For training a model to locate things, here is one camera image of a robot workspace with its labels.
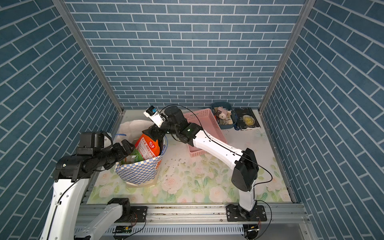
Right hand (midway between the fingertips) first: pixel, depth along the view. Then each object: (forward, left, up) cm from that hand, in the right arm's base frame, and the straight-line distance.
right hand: (149, 126), depth 70 cm
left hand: (-11, +6, -5) cm, 13 cm away
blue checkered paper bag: (-18, +1, -13) cm, 22 cm away
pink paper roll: (+36, -39, -24) cm, 58 cm away
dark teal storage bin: (+30, -43, -28) cm, 60 cm away
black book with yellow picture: (+38, -57, -31) cm, 75 cm away
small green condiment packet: (-10, +8, -13) cm, 18 cm away
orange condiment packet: (-5, +2, -11) cm, 12 cm away
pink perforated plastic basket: (+35, -25, -31) cm, 53 cm away
